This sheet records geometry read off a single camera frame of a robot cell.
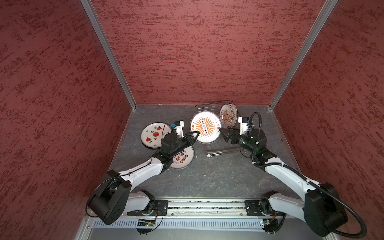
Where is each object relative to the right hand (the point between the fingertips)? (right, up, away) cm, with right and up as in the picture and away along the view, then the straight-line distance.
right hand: (222, 131), depth 79 cm
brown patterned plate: (-8, +4, 0) cm, 9 cm away
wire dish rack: (+2, -11, +16) cm, 20 cm away
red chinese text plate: (-22, -19, +11) cm, 31 cm away
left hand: (-12, -2, -1) cm, 12 cm away
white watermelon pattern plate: (-44, -3, +21) cm, 49 cm away
